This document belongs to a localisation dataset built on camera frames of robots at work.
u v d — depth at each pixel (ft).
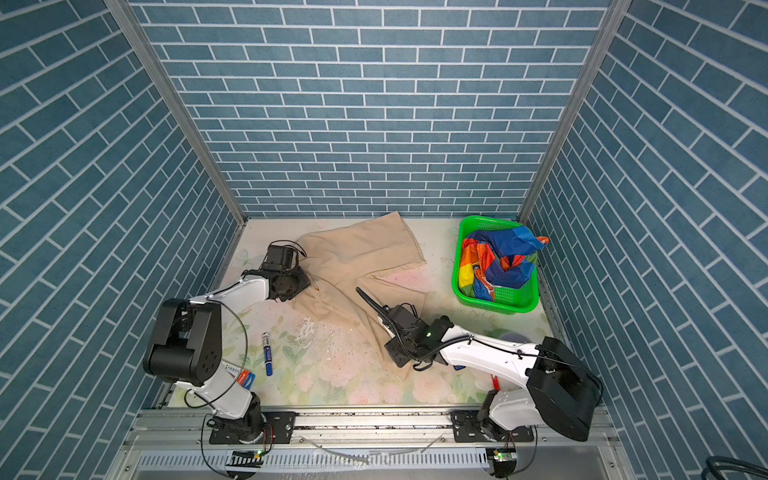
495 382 2.64
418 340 2.05
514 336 2.69
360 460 2.31
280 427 2.43
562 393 1.37
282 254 2.52
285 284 2.66
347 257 3.52
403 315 2.12
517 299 3.20
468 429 2.41
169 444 2.38
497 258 2.98
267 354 2.77
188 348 1.54
